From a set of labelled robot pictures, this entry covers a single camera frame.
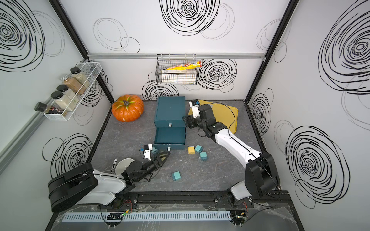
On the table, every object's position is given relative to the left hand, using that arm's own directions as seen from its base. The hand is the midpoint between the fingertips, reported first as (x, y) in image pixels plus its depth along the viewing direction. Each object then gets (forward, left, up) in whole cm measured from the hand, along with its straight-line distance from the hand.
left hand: (169, 156), depth 76 cm
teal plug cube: (+10, -17, -11) cm, 22 cm away
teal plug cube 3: (-7, -4, -11) cm, 14 cm away
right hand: (+20, -9, +10) cm, 24 cm away
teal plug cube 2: (+6, -20, -11) cm, 24 cm away
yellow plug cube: (-1, +2, +3) cm, 4 cm away
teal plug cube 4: (+6, +10, -6) cm, 13 cm away
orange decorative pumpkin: (+34, +33, -1) cm, 48 cm away
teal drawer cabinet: (+18, +1, +6) cm, 19 cm away
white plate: (-3, +28, -9) cm, 29 cm away
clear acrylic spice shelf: (+50, +55, +19) cm, 76 cm away
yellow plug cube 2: (+9, -12, -12) cm, 19 cm away
